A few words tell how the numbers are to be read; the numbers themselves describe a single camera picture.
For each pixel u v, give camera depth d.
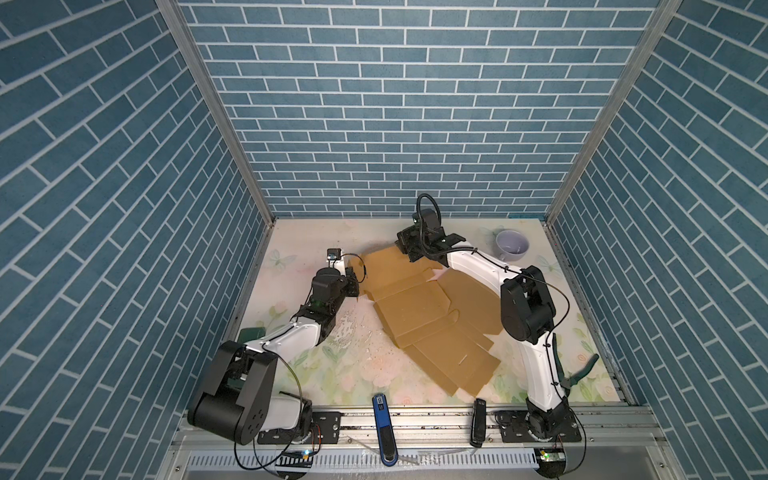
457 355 0.87
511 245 1.09
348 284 0.78
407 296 0.98
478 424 0.74
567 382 0.81
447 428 0.75
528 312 0.56
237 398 0.42
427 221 0.75
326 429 0.74
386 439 0.70
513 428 0.74
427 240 0.75
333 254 0.77
